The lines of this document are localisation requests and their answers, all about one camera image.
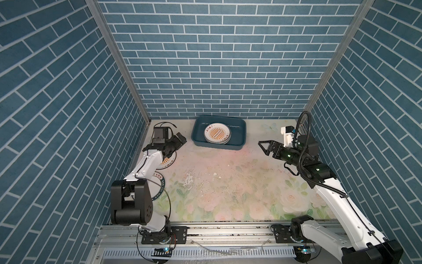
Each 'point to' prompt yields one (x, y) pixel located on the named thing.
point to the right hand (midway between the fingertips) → (262, 143)
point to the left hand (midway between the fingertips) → (181, 141)
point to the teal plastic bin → (237, 124)
